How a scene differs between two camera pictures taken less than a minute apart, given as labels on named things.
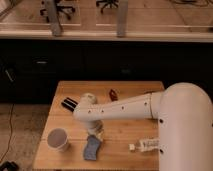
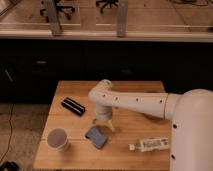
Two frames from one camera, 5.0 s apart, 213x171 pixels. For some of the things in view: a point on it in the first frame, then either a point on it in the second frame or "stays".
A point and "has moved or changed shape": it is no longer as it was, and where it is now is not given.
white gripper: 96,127 -> 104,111
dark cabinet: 30,69 stays
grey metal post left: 52,10 stays
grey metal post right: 122,19 stays
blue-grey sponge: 90,148 has moved or changed shape
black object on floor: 10,166 stays
